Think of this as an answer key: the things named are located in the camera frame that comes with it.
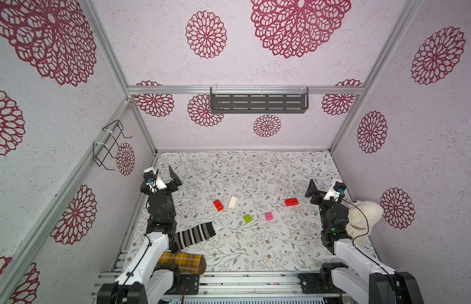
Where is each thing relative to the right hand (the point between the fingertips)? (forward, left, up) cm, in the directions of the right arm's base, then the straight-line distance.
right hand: (321, 181), depth 80 cm
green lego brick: (-9, +31, -19) cm, 37 cm away
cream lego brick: (0, +38, -19) cm, 43 cm away
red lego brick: (-2, +46, -19) cm, 49 cm away
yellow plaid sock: (-29, +56, -20) cm, 66 cm away
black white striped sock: (-19, +59, -19) cm, 65 cm away
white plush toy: (-15, -11, -1) cm, 19 cm away
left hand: (-1, +67, +7) cm, 67 cm away
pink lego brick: (-7, +20, -20) cm, 30 cm away
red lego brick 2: (+3, +8, -23) cm, 24 cm away
